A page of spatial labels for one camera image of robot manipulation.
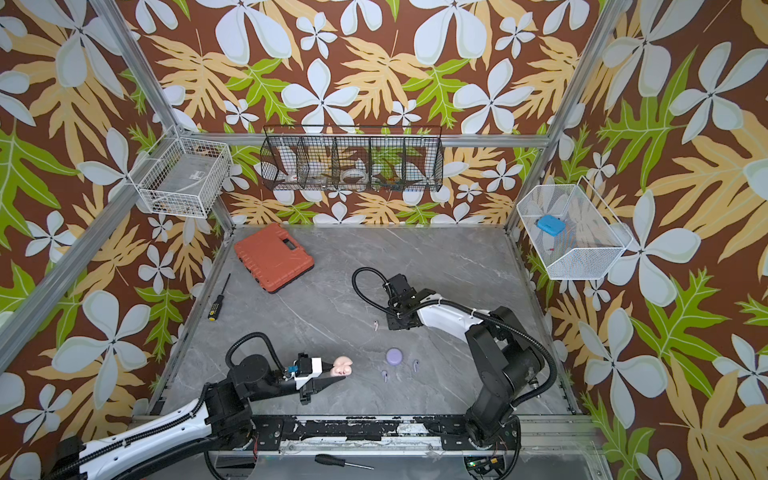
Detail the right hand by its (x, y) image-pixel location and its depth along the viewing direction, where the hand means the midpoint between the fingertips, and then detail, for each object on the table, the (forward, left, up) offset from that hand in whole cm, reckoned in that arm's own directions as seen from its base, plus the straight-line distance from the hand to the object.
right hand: (394, 318), depth 93 cm
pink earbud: (-2, +6, -2) cm, 6 cm away
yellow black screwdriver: (+3, +58, 0) cm, 58 cm away
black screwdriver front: (-37, +17, -1) cm, 41 cm away
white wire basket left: (+28, +62, +34) cm, 76 cm away
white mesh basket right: (+12, -50, +25) cm, 57 cm away
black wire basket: (+42, +13, +30) cm, 54 cm away
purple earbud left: (-17, +3, -2) cm, 17 cm away
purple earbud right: (-14, -6, -2) cm, 15 cm away
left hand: (-20, +13, +15) cm, 28 cm away
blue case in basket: (+18, -46, +24) cm, 55 cm away
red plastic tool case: (+23, +42, +3) cm, 48 cm away
